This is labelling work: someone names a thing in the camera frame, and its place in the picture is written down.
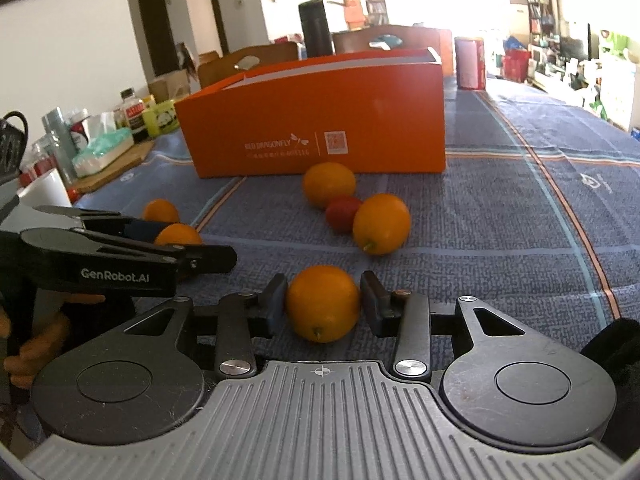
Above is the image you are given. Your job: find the blue patterned tablecloth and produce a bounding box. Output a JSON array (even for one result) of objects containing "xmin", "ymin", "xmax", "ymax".
[{"xmin": 65, "ymin": 76, "xmax": 640, "ymax": 356}]

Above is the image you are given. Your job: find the large orange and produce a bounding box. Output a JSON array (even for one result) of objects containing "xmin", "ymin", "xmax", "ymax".
[
  {"xmin": 285, "ymin": 265, "xmax": 362, "ymax": 343},
  {"xmin": 352, "ymin": 193, "xmax": 412, "ymax": 256},
  {"xmin": 302, "ymin": 161, "xmax": 357, "ymax": 209}
]

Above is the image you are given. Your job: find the white standing air conditioner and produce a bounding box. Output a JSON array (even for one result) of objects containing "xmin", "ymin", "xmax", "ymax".
[{"xmin": 509, "ymin": 0, "xmax": 531, "ymax": 37}]

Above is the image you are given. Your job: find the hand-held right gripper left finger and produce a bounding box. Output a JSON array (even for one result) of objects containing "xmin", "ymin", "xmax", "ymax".
[{"xmin": 120, "ymin": 274, "xmax": 290, "ymax": 380}]

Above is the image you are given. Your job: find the black thermos bottle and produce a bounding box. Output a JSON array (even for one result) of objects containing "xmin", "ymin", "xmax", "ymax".
[{"xmin": 298, "ymin": 0, "xmax": 335, "ymax": 59}]

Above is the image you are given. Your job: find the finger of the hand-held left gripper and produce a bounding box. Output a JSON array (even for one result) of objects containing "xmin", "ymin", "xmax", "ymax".
[
  {"xmin": 22, "ymin": 227, "xmax": 238, "ymax": 275},
  {"xmin": 37, "ymin": 204, "xmax": 182, "ymax": 243}
]

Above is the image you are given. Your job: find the yellow-green box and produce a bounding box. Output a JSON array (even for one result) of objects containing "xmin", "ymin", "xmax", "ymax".
[{"xmin": 142, "ymin": 100, "xmax": 181, "ymax": 137}]

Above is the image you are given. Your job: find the wooden chair with cut-out handle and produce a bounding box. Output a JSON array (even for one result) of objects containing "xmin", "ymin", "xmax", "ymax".
[
  {"xmin": 197, "ymin": 42, "xmax": 301, "ymax": 89},
  {"xmin": 332, "ymin": 25, "xmax": 454, "ymax": 77}
]

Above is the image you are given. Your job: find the red plastic basket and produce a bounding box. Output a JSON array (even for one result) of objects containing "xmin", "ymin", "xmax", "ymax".
[{"xmin": 502, "ymin": 47, "xmax": 532, "ymax": 82}]

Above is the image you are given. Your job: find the small orange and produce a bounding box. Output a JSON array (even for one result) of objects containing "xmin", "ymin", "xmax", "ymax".
[
  {"xmin": 142, "ymin": 198, "xmax": 181, "ymax": 223},
  {"xmin": 154, "ymin": 223, "xmax": 203, "ymax": 247}
]

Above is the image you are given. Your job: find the dark tall cabinet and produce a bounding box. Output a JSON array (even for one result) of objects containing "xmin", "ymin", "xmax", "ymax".
[{"xmin": 132, "ymin": 0, "xmax": 197, "ymax": 77}]

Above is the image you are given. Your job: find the black television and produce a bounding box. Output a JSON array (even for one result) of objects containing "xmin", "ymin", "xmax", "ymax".
[{"xmin": 560, "ymin": 34, "xmax": 592, "ymax": 62}]

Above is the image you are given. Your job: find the red cylindrical canister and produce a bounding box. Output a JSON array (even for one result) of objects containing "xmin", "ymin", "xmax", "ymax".
[{"xmin": 454, "ymin": 36, "xmax": 487, "ymax": 91}]

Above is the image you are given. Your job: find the green and white carton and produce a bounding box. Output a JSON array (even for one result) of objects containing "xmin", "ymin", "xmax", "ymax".
[{"xmin": 602, "ymin": 31, "xmax": 629, "ymax": 57}]

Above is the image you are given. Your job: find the white chest freezer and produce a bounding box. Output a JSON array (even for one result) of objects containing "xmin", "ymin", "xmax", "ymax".
[{"xmin": 597, "ymin": 52, "xmax": 640, "ymax": 133}]

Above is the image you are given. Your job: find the wooden board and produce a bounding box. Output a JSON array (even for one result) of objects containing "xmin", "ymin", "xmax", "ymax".
[{"xmin": 74, "ymin": 140, "xmax": 157, "ymax": 194}]

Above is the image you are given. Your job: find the red tomato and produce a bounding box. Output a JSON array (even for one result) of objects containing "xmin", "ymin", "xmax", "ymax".
[{"xmin": 325, "ymin": 196, "xmax": 363, "ymax": 234}]

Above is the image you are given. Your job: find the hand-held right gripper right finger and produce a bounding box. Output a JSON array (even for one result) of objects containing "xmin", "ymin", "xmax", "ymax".
[{"xmin": 360, "ymin": 270, "xmax": 532, "ymax": 380}]

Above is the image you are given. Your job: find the green tissue pack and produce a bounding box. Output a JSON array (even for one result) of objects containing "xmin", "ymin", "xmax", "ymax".
[{"xmin": 72, "ymin": 127, "xmax": 136, "ymax": 179}]

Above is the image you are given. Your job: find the white mug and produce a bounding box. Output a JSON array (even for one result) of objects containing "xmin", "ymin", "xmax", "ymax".
[{"xmin": 17, "ymin": 167, "xmax": 74, "ymax": 209}]

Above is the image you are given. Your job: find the grey plastic bottle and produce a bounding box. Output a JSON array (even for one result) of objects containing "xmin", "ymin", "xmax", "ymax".
[{"xmin": 42, "ymin": 107, "xmax": 79, "ymax": 182}]

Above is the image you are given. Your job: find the dark bottle with red label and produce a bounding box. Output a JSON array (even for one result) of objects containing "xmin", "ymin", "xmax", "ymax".
[{"xmin": 120, "ymin": 88, "xmax": 149, "ymax": 144}]

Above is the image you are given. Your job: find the small brown cardboard box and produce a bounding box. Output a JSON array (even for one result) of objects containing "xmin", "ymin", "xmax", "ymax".
[{"xmin": 147, "ymin": 70, "xmax": 192, "ymax": 104}]

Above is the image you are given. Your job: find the person's left hand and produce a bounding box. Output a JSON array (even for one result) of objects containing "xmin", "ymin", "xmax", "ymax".
[{"xmin": 0, "ymin": 292, "xmax": 107, "ymax": 389}]

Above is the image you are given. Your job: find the dark tall shelf unit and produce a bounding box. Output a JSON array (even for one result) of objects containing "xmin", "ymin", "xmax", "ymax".
[{"xmin": 525, "ymin": 0, "xmax": 559, "ymax": 47}]

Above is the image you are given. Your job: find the orange cardboard box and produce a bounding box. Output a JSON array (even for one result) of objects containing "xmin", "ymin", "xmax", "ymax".
[{"xmin": 174, "ymin": 47, "xmax": 447, "ymax": 179}]

